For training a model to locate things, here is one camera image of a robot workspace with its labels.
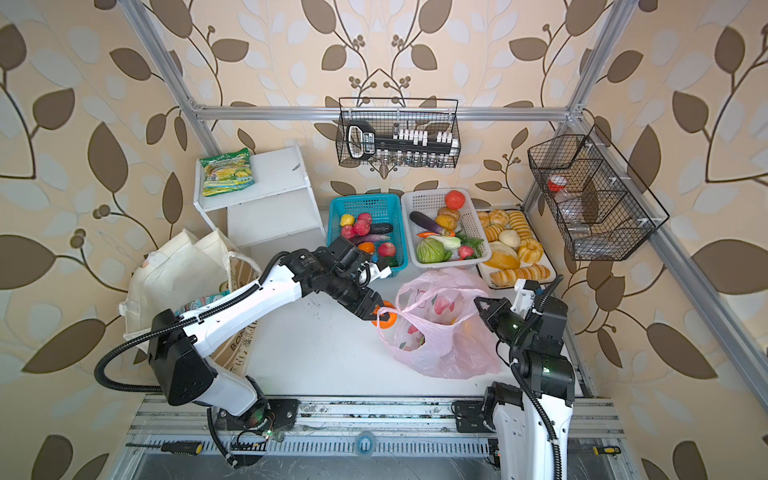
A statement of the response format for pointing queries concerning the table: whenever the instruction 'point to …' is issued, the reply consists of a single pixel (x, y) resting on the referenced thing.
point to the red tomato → (454, 199)
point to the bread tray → (517, 252)
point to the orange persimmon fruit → (392, 316)
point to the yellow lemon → (347, 220)
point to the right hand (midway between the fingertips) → (476, 303)
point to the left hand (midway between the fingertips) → (385, 312)
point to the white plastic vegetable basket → (427, 201)
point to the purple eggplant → (425, 222)
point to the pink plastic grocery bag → (438, 327)
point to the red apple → (387, 249)
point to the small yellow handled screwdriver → (610, 450)
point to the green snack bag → (227, 172)
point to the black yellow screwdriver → (185, 447)
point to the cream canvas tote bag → (185, 270)
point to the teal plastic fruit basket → (383, 209)
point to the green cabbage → (433, 251)
